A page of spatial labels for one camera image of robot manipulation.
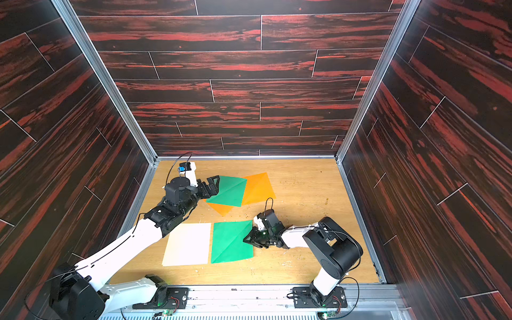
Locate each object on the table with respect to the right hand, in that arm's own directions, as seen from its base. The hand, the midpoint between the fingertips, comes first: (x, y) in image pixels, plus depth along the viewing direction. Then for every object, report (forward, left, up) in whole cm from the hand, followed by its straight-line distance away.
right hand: (247, 238), depth 90 cm
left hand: (+13, +13, +27) cm, 33 cm away
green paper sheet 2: (+24, +10, +2) cm, 26 cm away
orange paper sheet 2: (+14, +13, 0) cm, 19 cm away
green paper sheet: (-4, +8, +2) cm, 9 cm away
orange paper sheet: (+28, -4, +1) cm, 28 cm away
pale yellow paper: (-5, +25, +2) cm, 26 cm away
